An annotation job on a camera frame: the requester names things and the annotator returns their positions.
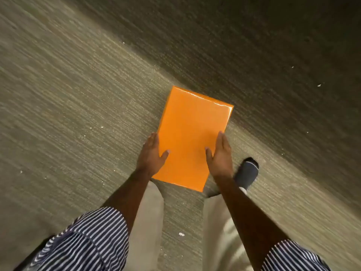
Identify person's left hand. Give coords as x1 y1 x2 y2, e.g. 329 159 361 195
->
136 132 171 178

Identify person's right hand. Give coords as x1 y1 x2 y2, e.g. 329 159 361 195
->
205 131 234 180

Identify orange glossy package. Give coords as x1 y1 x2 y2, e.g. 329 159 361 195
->
152 86 234 193

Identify person's right forearm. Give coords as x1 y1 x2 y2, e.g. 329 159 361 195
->
214 175 290 271

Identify person's left forearm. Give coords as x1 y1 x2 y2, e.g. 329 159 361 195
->
101 168 153 234

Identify grey carpet floor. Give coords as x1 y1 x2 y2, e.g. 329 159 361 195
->
0 0 361 271

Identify dark blue shoe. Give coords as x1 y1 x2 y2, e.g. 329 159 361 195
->
234 157 259 191

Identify beige trousers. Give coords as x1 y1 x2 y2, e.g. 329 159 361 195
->
123 180 254 271

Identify blue white striped shirt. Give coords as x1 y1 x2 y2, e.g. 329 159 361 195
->
24 206 331 271

